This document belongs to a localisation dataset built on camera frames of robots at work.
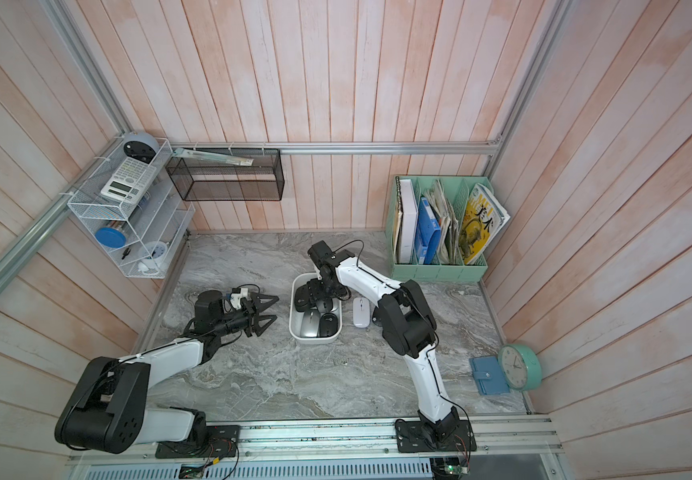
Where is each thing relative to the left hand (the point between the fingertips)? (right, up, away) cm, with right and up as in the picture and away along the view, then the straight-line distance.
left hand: (278, 309), depth 85 cm
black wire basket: (-32, +42, +19) cm, 57 cm away
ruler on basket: (-21, +46, +8) cm, 51 cm away
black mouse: (+6, +2, +11) cm, 12 cm away
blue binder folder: (+46, +22, +10) cm, 52 cm away
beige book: (+36, +29, +3) cm, 46 cm away
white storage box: (+4, -5, +6) cm, 9 cm away
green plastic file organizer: (+59, +39, +18) cm, 73 cm away
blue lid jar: (-42, +20, -8) cm, 47 cm away
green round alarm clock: (+65, -14, -8) cm, 67 cm away
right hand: (+11, +3, +12) cm, 17 cm away
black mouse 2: (+14, -6, +8) cm, 18 cm away
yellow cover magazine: (+66, +28, +13) cm, 73 cm away
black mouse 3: (+13, -1, +10) cm, 16 cm away
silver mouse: (+8, -6, +8) cm, 13 cm away
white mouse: (+25, -3, +11) cm, 27 cm away
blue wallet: (+60, -18, -3) cm, 63 cm away
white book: (+39, +26, +7) cm, 47 cm away
